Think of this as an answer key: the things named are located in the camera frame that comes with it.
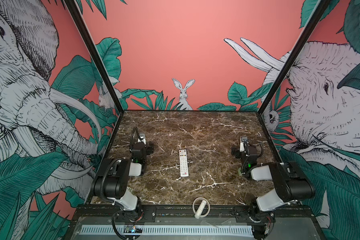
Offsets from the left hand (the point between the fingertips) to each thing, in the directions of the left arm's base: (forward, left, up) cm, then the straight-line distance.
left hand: (141, 139), depth 93 cm
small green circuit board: (-46, -1, -8) cm, 47 cm away
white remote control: (-18, -27, -7) cm, 33 cm away
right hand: (-4, -63, 0) cm, 64 cm away
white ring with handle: (-39, -34, -6) cm, 52 cm away
